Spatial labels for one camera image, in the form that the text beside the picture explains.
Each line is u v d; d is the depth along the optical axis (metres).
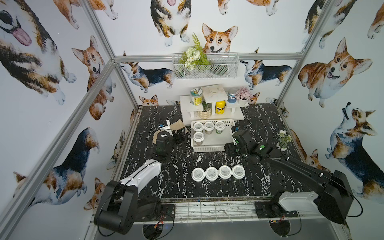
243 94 0.93
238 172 0.80
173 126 1.10
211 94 0.98
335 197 0.39
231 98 0.98
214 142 1.02
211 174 0.80
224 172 0.81
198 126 1.01
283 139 0.91
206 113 1.07
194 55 0.78
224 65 0.92
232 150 0.73
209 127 1.00
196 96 0.97
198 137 0.94
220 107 1.09
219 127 1.00
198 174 0.80
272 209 0.67
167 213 0.74
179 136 0.76
